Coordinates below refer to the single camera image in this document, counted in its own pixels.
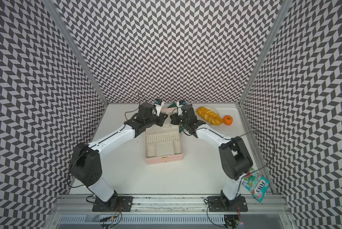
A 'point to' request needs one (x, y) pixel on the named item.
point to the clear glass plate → (208, 107)
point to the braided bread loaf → (209, 116)
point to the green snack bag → (174, 105)
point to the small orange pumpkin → (228, 120)
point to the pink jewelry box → (163, 143)
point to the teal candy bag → (257, 184)
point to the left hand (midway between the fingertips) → (165, 115)
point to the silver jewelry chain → (170, 120)
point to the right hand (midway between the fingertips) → (170, 118)
